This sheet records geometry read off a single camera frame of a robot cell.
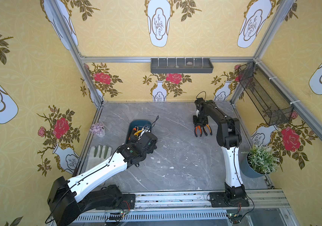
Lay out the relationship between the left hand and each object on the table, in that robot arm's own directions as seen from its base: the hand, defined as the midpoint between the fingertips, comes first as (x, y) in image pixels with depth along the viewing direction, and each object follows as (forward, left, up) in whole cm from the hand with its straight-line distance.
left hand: (145, 139), depth 80 cm
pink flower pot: (+12, +32, -7) cm, 35 cm away
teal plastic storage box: (+24, +7, -18) cm, 31 cm away
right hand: (+19, -35, -15) cm, 43 cm away
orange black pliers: (+12, -38, -15) cm, 42 cm away
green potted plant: (-15, -58, +1) cm, 60 cm away
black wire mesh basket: (+13, -77, +10) cm, 79 cm away
